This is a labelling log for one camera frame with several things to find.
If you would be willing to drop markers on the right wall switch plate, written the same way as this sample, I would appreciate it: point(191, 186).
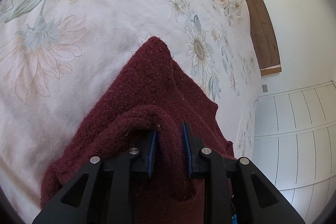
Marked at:
point(264, 88)

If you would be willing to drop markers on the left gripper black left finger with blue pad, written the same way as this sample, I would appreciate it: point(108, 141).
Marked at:
point(103, 189)

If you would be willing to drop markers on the floral cream duvet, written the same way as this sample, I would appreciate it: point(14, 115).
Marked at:
point(58, 57)

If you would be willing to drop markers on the wooden headboard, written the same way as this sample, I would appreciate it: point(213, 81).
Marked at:
point(264, 38)

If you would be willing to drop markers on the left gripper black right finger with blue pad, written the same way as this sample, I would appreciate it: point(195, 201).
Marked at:
point(234, 188)

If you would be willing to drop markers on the dark red knitted sweater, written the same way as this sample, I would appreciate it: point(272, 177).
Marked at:
point(150, 93)

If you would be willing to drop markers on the white fitted wardrobe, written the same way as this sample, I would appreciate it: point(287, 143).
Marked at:
point(295, 145)

